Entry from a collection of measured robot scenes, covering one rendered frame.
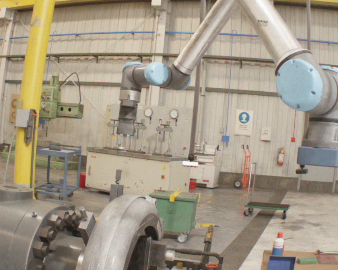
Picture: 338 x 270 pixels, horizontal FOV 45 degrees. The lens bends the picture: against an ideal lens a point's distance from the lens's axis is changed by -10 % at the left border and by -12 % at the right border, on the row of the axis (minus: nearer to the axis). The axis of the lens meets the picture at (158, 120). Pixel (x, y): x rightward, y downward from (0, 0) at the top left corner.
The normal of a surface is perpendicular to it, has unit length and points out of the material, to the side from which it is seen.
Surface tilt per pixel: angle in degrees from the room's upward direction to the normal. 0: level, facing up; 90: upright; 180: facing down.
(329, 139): 70
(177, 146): 90
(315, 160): 90
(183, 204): 90
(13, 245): 59
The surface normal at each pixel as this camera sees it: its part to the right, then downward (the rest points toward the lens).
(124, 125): 0.04, -0.16
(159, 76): 0.61, -0.01
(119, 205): 0.03, -0.96
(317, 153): -0.64, -0.08
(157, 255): -0.23, -0.12
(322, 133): -0.49, -0.41
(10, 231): -0.12, -0.69
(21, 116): 0.42, 0.01
